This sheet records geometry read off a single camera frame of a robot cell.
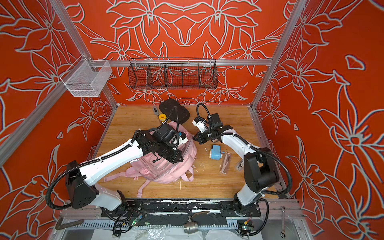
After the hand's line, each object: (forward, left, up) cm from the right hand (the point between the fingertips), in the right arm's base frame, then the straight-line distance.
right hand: (193, 136), depth 86 cm
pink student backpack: (-20, +16, -1) cm, 26 cm away
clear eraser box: (-14, -27, -12) cm, 33 cm away
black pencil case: (+28, +13, -8) cm, 32 cm away
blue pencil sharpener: (-7, -13, -8) cm, 17 cm away
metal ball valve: (-43, +2, -9) cm, 44 cm away
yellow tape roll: (+25, +23, -10) cm, 35 cm away
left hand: (-17, +5, +6) cm, 19 cm away
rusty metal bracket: (-42, +64, -11) cm, 77 cm away
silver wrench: (-45, -40, -13) cm, 62 cm away
